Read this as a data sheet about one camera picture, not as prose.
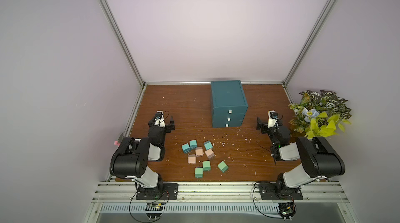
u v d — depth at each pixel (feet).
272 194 2.38
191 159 2.68
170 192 2.39
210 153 2.73
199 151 2.76
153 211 2.34
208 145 2.86
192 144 2.87
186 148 2.80
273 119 2.55
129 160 1.48
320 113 2.28
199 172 2.55
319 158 1.48
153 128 2.39
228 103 2.65
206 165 2.61
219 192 2.43
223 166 2.60
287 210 2.29
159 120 2.54
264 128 2.71
